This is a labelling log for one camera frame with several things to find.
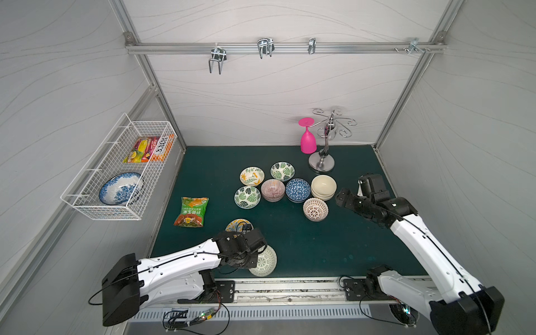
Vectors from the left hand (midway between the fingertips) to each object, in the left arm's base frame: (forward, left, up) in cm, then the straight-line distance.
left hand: (253, 264), depth 76 cm
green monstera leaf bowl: (+31, +6, -3) cm, 31 cm away
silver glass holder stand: (+53, -34, -2) cm, 63 cm away
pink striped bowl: (+33, -6, -1) cm, 34 cm away
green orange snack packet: (+21, +29, 0) cm, 36 cm away
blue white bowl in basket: (+14, +40, +29) cm, 51 cm away
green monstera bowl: (+46, -11, -2) cm, 48 cm away
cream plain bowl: (+35, -31, 0) cm, 47 cm away
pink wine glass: (+53, -23, +13) cm, 59 cm away
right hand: (+21, -36, +13) cm, 43 cm away
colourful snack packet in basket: (+29, +37, +30) cm, 56 cm away
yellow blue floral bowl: (+16, +8, -1) cm, 18 cm away
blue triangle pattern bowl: (+34, -18, -1) cm, 38 cm away
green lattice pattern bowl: (+1, -5, -2) cm, 6 cm away
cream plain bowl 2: (+30, -30, +2) cm, 42 cm away
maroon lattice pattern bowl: (+24, -26, -2) cm, 36 cm away
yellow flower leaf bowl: (+42, +4, -2) cm, 42 cm away
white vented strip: (-14, -3, -5) cm, 15 cm away
